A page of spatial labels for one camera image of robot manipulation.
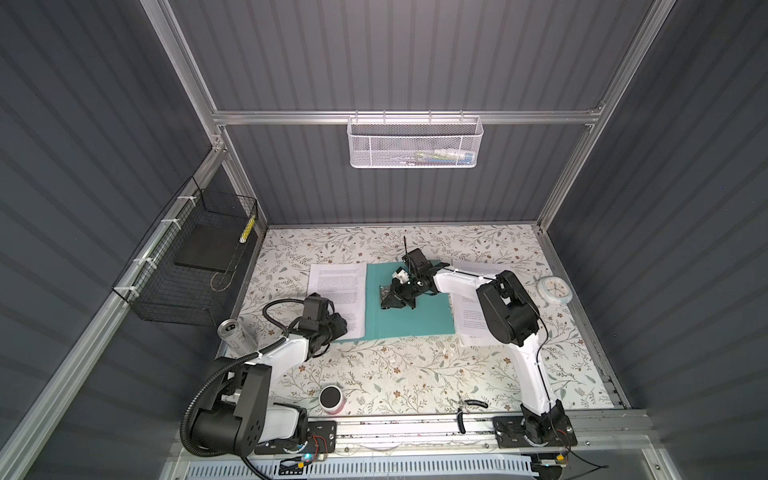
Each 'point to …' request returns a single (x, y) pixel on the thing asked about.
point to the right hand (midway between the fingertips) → (384, 305)
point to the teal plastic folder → (431, 315)
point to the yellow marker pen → (247, 229)
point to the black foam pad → (210, 246)
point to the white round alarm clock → (555, 290)
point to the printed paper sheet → (346, 285)
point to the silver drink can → (236, 337)
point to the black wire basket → (183, 267)
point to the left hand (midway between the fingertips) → (341, 323)
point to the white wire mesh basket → (414, 142)
